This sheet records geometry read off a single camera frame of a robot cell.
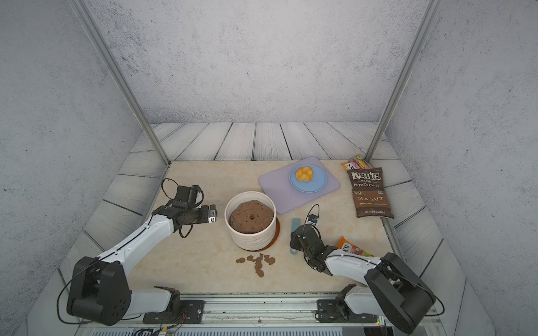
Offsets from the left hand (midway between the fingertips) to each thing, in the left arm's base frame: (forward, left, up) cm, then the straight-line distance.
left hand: (210, 213), depth 88 cm
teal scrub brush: (0, -36, -11) cm, 38 cm away
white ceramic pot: (-13, -20, +1) cm, 24 cm away
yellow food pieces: (+27, -43, -7) cm, 51 cm away
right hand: (-7, -35, -7) cm, 36 cm away
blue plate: (+24, -50, -12) cm, 57 cm away
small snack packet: (+33, -72, -6) cm, 79 cm away
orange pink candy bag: (-12, -56, -8) cm, 58 cm away
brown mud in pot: (-2, -17, 0) cm, 17 cm away
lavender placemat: (+23, -28, -10) cm, 38 cm away
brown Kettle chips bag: (+15, -74, -8) cm, 76 cm away
